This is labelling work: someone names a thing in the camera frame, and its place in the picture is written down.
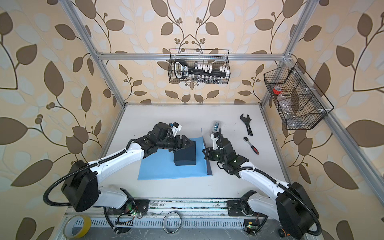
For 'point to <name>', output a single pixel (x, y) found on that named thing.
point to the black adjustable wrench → (247, 120)
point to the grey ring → (180, 223)
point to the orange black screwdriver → (282, 232)
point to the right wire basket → (300, 103)
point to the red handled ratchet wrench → (246, 139)
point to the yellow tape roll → (69, 222)
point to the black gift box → (186, 156)
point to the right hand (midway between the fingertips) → (202, 152)
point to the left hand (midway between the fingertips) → (191, 144)
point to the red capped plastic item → (277, 90)
